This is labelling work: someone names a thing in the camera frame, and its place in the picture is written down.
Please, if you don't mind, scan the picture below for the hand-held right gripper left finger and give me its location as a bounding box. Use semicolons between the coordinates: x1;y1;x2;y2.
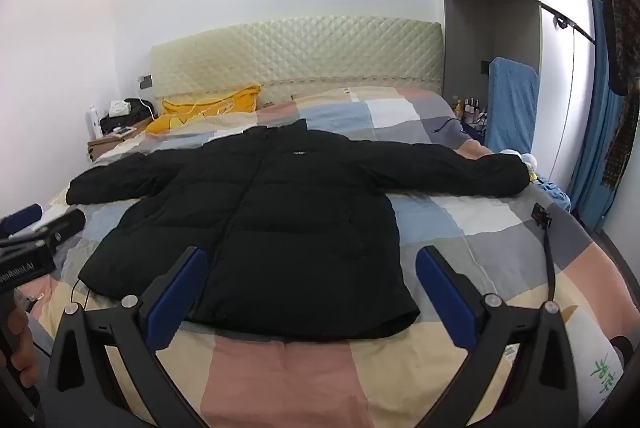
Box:
37;246;211;428

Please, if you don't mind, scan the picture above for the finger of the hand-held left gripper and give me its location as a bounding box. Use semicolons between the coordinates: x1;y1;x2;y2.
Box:
0;203;44;237
34;209;86;242

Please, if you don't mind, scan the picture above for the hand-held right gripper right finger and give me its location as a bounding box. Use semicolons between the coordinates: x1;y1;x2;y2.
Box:
415;245;601;428

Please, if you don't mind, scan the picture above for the black puffer jacket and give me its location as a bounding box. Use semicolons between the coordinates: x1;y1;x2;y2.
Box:
65;118;532;343

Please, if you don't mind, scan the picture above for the person's left hand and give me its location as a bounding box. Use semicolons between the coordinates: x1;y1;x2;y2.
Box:
0;308;42;390

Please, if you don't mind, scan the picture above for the wooden nightstand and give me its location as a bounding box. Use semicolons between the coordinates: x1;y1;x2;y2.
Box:
87;115;156;164

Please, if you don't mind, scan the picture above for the checkered pastel quilt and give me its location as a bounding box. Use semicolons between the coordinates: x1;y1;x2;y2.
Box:
15;85;640;428

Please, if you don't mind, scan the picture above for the black bag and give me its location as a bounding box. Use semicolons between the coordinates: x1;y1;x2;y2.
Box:
100;98;159;134

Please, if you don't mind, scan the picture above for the light blue cloth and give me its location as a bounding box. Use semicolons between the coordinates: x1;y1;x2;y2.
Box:
537;180;573;214

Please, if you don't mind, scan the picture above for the white pillow green print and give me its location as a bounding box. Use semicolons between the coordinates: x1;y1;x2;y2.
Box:
560;303;632;428

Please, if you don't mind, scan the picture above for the white plush toy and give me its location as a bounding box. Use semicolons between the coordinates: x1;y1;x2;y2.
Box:
497;149;541;184

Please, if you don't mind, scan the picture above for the yellow pillow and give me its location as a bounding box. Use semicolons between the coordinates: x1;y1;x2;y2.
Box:
145;84;263;135

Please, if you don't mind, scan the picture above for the group of cosmetic bottles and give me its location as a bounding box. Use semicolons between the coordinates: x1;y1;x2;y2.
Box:
452;95;489;125

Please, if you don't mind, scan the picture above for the blue towel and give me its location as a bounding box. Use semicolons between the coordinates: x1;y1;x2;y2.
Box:
486;56;540;154

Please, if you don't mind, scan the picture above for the blue curtain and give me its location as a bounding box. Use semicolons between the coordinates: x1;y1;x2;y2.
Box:
567;0;640;229

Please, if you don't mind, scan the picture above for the grey wardrobe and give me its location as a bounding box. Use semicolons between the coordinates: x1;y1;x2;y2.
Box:
432;0;596;154

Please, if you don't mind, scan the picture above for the cream quilted headboard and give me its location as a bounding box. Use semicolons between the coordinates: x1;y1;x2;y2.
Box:
150;14;445;116

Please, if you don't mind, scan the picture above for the patterned hanging garment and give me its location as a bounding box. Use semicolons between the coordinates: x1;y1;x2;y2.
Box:
597;0;640;199

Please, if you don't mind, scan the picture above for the black strap with clip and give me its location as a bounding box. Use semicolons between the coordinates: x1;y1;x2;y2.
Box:
531;203;559;302

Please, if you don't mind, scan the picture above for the white charging cable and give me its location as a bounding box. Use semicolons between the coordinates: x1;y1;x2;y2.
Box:
131;80;157;116

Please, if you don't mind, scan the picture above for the thin black cable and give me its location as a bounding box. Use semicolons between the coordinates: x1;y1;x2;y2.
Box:
431;118;476;142

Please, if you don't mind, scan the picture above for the black rail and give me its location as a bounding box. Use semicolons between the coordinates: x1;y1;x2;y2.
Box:
540;3;598;45

